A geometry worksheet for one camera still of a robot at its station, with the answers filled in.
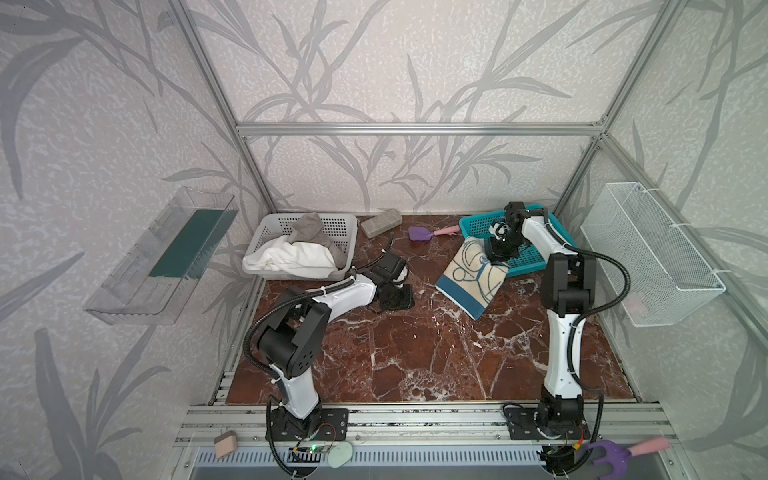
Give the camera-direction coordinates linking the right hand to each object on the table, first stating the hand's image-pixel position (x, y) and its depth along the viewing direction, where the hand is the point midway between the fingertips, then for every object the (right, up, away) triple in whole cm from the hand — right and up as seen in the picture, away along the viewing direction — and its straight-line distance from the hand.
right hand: (489, 250), depth 104 cm
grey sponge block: (-39, +10, +12) cm, 42 cm away
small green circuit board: (-53, -47, -33) cm, 78 cm away
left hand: (-26, -14, -13) cm, 32 cm away
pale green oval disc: (-45, -46, -36) cm, 74 cm away
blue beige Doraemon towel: (-9, -9, -10) cm, 16 cm away
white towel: (-67, -3, -11) cm, 68 cm away
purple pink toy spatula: (-23, +6, +10) cm, 26 cm away
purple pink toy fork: (+20, -48, -34) cm, 62 cm away
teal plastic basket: (-3, +9, +4) cm, 10 cm away
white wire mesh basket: (+24, -4, -43) cm, 50 cm away
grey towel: (-64, +8, 0) cm, 64 cm away
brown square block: (-72, -45, -34) cm, 92 cm away
